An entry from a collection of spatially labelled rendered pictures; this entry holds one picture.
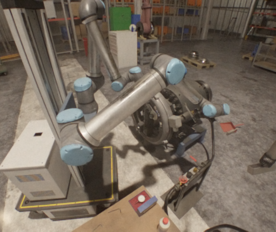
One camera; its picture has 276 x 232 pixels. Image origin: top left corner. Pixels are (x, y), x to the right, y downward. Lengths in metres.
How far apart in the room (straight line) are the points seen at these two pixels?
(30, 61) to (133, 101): 0.55
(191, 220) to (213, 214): 0.25
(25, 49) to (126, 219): 1.23
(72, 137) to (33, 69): 0.41
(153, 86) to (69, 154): 0.49
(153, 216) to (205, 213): 0.78
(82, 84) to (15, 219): 1.60
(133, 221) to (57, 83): 1.14
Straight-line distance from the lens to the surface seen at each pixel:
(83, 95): 1.29
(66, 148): 0.73
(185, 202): 1.90
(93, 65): 1.36
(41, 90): 0.96
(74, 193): 1.63
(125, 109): 0.69
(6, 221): 2.23
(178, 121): 1.51
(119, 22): 8.76
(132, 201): 1.33
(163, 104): 1.54
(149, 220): 1.29
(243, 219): 2.08
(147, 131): 1.88
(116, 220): 1.29
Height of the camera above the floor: 1.69
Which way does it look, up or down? 36 degrees down
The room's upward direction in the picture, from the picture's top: straight up
